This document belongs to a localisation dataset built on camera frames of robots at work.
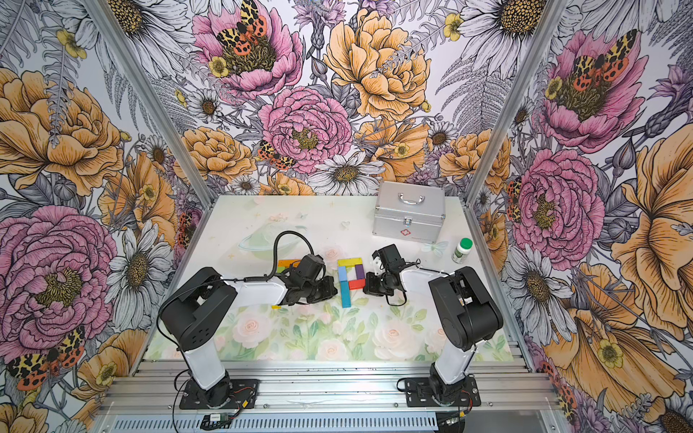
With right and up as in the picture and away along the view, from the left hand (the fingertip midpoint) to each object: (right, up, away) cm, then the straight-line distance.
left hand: (336, 297), depth 93 cm
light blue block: (+2, +7, +6) cm, 9 cm away
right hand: (+10, +1, 0) cm, 10 cm away
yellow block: (+4, +11, +8) cm, 14 cm away
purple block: (+8, +7, +6) cm, 12 cm away
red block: (+7, +3, +4) cm, 9 cm away
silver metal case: (+26, +29, +8) cm, 40 cm away
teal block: (+3, +1, +1) cm, 4 cm away
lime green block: (-20, +8, +5) cm, 22 cm away
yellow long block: (-19, -2, -3) cm, 20 cm away
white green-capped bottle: (+44, +16, +4) cm, 47 cm away
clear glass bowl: (-31, +17, +15) cm, 39 cm away
